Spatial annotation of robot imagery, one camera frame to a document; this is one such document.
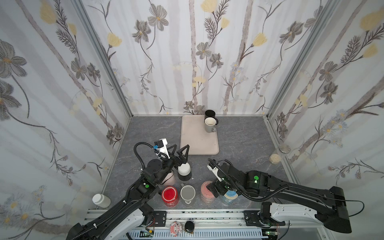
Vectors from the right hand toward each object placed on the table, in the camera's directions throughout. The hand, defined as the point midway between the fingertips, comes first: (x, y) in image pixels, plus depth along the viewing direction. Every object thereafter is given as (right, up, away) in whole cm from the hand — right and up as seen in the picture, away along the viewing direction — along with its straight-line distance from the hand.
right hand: (210, 178), depth 71 cm
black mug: (+5, +36, +40) cm, 54 cm away
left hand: (-14, +17, 0) cm, 22 cm away
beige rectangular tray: (-9, +20, +40) cm, 46 cm away
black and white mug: (-13, +1, +10) cm, 17 cm away
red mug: (-20, -10, +2) cm, 22 cm away
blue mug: (+10, -9, +1) cm, 14 cm away
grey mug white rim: (-11, -8, +1) cm, 13 cm away
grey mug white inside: (+3, +27, +32) cm, 43 cm away
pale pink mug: (-19, +1, -5) cm, 20 cm away
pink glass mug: (-2, -8, +1) cm, 8 cm away
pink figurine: (-16, -23, -2) cm, 28 cm away
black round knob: (-10, -18, -8) cm, 22 cm away
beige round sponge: (+44, +5, +23) cm, 50 cm away
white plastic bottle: (-54, -11, +2) cm, 55 cm away
